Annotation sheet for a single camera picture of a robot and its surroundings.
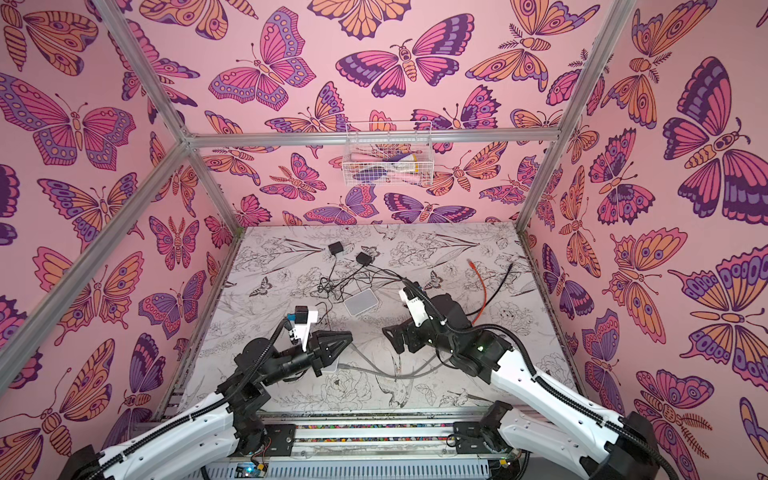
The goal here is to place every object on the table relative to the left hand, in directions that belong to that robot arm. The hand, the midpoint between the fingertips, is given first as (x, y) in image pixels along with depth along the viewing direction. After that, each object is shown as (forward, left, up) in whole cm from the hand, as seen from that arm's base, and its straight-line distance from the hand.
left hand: (350, 338), depth 67 cm
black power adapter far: (+46, +12, -22) cm, 52 cm away
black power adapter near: (+41, +2, -22) cm, 46 cm away
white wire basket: (+50, -7, +11) cm, 52 cm away
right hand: (+7, -11, -3) cm, 13 cm away
